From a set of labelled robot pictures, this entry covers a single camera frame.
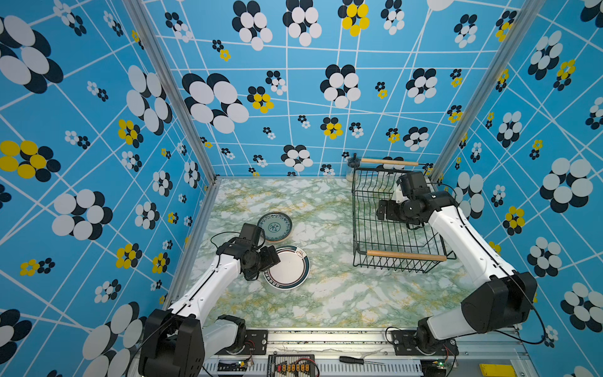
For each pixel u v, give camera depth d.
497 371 0.68
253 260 0.63
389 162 0.99
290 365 0.68
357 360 0.70
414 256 0.72
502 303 0.41
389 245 0.94
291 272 0.89
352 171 1.02
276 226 0.99
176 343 0.40
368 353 0.72
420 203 0.57
